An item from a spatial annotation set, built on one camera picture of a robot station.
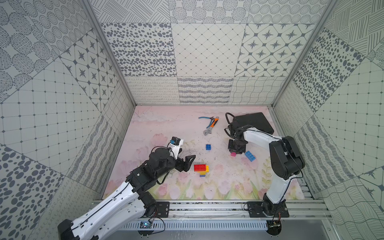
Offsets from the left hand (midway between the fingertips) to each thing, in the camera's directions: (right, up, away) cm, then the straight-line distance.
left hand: (191, 155), depth 69 cm
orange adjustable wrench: (+11, +9, +36) cm, 38 cm away
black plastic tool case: (+47, +16, +39) cm, 63 cm away
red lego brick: (+4, -9, +8) cm, 12 cm away
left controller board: (-22, -36, +2) cm, 43 cm away
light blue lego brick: (+36, -7, +22) cm, 43 cm away
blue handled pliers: (+14, +18, +45) cm, 50 cm away
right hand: (+26, -5, +24) cm, 36 cm away
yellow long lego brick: (+7, -13, +13) cm, 20 cm away
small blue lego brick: (+10, -1, +26) cm, 28 cm away
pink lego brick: (+25, -5, +22) cm, 34 cm away
